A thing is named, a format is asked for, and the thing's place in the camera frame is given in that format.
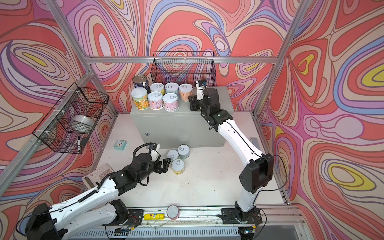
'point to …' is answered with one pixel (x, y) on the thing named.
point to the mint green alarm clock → (120, 144)
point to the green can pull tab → (172, 154)
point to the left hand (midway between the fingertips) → (166, 157)
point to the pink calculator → (92, 179)
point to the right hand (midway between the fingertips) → (192, 100)
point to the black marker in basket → (79, 146)
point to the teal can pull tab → (183, 151)
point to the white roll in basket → (82, 123)
